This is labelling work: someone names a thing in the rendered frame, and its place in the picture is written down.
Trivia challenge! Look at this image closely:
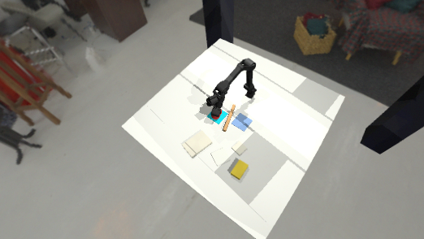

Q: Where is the yellow rectangular block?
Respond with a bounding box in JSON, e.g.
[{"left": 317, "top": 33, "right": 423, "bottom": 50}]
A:
[{"left": 231, "top": 160, "right": 248, "bottom": 179}]

